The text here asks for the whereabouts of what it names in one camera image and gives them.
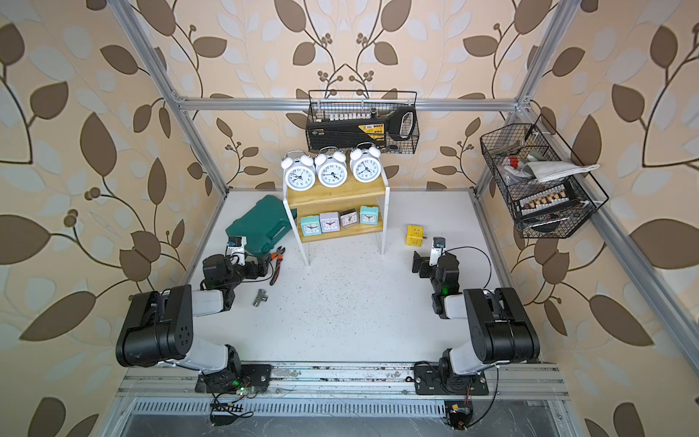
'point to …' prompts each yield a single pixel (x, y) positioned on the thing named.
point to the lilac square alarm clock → (329, 222)
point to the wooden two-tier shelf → (351, 195)
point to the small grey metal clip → (260, 298)
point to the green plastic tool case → (263, 225)
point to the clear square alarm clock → (348, 218)
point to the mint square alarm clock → (310, 225)
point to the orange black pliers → (278, 256)
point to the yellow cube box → (415, 235)
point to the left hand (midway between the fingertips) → (256, 251)
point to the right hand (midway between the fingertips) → (431, 252)
